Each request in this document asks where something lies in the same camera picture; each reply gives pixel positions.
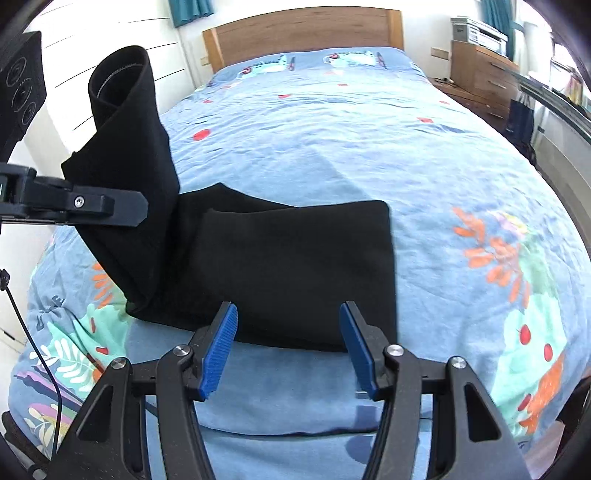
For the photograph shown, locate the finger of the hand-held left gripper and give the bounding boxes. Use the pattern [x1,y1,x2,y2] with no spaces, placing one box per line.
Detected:
[28,178,149,228]

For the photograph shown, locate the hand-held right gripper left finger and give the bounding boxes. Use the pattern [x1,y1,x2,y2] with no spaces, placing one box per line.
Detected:
[58,301,239,480]

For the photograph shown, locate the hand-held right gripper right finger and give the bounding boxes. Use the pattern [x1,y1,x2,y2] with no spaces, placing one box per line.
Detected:
[339,300,532,480]

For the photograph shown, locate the black pants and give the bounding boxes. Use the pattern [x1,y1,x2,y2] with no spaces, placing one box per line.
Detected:
[61,45,399,355]

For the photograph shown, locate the white wardrobe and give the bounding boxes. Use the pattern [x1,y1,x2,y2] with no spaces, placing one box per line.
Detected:
[14,0,197,139]

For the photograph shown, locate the teal curtain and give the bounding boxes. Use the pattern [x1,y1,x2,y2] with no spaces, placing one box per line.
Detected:
[168,0,214,28]
[482,0,518,63]

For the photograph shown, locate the blue printed bed cover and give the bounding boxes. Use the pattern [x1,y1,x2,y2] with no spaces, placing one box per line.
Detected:
[7,46,589,480]

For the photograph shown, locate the wooden bed headboard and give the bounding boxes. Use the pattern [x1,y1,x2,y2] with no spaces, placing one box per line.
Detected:
[202,8,404,73]

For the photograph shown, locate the dark shopping bag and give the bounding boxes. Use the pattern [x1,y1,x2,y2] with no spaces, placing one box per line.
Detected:
[507,90,536,144]

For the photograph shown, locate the wooden dresser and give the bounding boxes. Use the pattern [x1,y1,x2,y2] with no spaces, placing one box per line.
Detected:
[450,39,525,123]

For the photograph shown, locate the glass desk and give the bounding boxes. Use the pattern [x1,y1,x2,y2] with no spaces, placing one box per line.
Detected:
[515,69,591,204]

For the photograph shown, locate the white printer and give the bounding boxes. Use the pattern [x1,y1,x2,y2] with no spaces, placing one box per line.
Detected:
[451,16,509,47]

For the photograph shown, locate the window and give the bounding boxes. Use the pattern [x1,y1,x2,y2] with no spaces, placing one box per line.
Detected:
[549,28,591,107]

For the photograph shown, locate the black cable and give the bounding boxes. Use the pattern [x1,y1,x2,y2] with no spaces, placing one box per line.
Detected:
[0,268,63,467]

